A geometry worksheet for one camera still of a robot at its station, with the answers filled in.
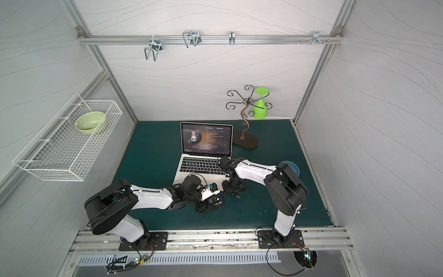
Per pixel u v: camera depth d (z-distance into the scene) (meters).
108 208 0.44
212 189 0.75
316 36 0.76
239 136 1.12
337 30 0.78
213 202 0.82
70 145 0.69
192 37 0.76
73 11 0.71
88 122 0.73
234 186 0.76
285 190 0.47
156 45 0.78
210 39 0.78
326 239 0.77
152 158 1.02
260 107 0.83
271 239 0.71
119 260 0.72
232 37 0.78
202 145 0.99
